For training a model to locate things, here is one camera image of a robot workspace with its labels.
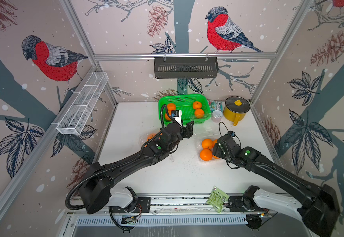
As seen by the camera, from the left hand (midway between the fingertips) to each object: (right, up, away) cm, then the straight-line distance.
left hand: (192, 119), depth 74 cm
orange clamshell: (+10, -21, +11) cm, 26 cm away
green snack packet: (+24, +10, +41) cm, 48 cm away
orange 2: (+8, +10, +39) cm, 41 cm away
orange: (-12, +9, +40) cm, 42 cm away
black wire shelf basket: (-1, +36, +30) cm, 47 cm away
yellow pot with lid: (+34, +7, +28) cm, 45 cm away
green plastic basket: (-2, +12, +39) cm, 41 cm away
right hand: (+15, -17, +8) cm, 24 cm away
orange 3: (+10, +3, +36) cm, 37 cm away
